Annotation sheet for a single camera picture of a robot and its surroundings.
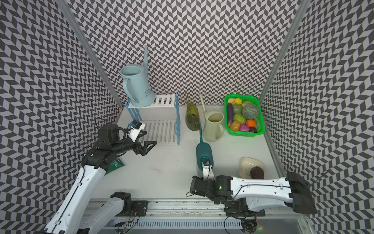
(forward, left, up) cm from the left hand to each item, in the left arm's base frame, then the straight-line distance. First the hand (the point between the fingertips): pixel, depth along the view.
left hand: (149, 139), depth 71 cm
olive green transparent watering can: (+27, -21, -14) cm, 37 cm away
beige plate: (-4, -53, -24) cm, 59 cm away
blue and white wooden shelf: (+29, +2, -19) cm, 35 cm away
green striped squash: (+26, -53, -15) cm, 61 cm away
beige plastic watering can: (+13, -34, -11) cm, 38 cm away
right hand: (-16, -28, -18) cm, 37 cm away
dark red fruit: (-10, -57, -21) cm, 62 cm away
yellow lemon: (+41, -55, -14) cm, 70 cm away
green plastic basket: (+45, -68, -15) cm, 83 cm away
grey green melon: (+28, -60, -11) cm, 67 cm away
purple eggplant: (+34, -48, -15) cm, 61 cm away
